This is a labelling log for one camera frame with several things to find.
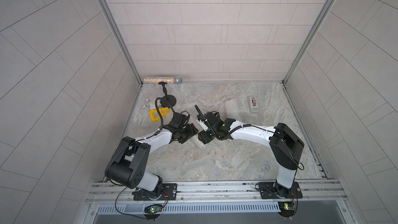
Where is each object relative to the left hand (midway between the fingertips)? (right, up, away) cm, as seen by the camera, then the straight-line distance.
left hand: (197, 131), depth 90 cm
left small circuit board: (-17, -26, -25) cm, 40 cm away
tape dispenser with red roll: (+36, +17, +10) cm, 42 cm away
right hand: (+3, -1, -4) cm, 5 cm away
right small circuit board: (+42, -29, -22) cm, 55 cm away
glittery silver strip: (-23, +30, -2) cm, 38 cm away
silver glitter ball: (-11, +30, -3) cm, 32 cm away
